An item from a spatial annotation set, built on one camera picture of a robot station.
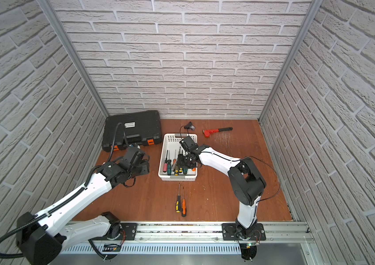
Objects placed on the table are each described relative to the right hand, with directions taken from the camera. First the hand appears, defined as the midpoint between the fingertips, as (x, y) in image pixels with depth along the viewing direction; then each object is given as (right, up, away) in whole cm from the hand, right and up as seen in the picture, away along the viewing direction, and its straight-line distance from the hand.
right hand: (179, 163), depth 88 cm
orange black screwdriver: (-4, 0, +7) cm, 8 cm away
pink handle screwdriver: (-8, -2, +4) cm, 9 cm away
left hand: (-16, +2, -9) cm, 18 cm away
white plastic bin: (-6, +7, +15) cm, 18 cm away
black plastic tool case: (-26, +20, +19) cm, 38 cm away
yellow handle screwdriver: (-2, -5, +1) cm, 6 cm away
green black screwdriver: (+3, -5, +3) cm, 6 cm away
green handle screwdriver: (-6, -3, +4) cm, 8 cm away
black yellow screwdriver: (0, -19, -8) cm, 21 cm away
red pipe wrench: (+18, +18, +22) cm, 33 cm away
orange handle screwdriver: (+3, -21, -10) cm, 23 cm away
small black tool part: (+5, +22, +27) cm, 35 cm away
